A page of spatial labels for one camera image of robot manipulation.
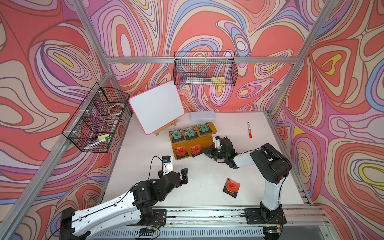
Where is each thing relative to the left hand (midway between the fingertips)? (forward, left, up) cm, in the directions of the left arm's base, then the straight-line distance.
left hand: (183, 171), depth 74 cm
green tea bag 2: (+25, -4, 0) cm, 25 cm away
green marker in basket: (+11, +38, +13) cm, 41 cm away
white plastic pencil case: (+53, -12, -14) cm, 56 cm away
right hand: (+17, -11, -11) cm, 23 cm away
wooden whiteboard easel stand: (+33, +20, -10) cm, 40 cm away
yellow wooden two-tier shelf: (+19, -5, -2) cm, 20 cm away
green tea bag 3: (+28, -12, +1) cm, 30 cm away
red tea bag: (+19, +3, -13) cm, 23 cm away
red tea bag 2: (+20, -7, -12) cm, 24 cm away
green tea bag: (+22, +4, 0) cm, 23 cm away
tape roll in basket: (+36, +41, +13) cm, 56 cm away
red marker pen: (+34, -47, -14) cm, 60 cm away
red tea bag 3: (-4, -27, -14) cm, 30 cm away
